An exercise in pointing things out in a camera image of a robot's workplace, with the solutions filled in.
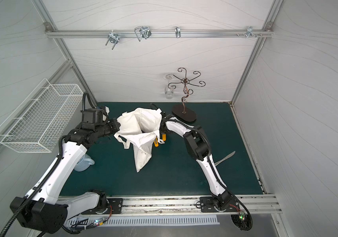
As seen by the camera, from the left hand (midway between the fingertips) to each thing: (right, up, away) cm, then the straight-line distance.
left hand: (120, 123), depth 76 cm
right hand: (+21, -6, +27) cm, 35 cm away
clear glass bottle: (+25, +20, +25) cm, 41 cm away
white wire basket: (-35, +3, -6) cm, 36 cm away
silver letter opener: (+65, -20, +16) cm, 70 cm away
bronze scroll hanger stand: (+33, +7, +38) cm, 51 cm away
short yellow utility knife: (+17, -14, +20) cm, 29 cm away
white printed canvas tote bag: (+8, -4, +9) cm, 13 cm away
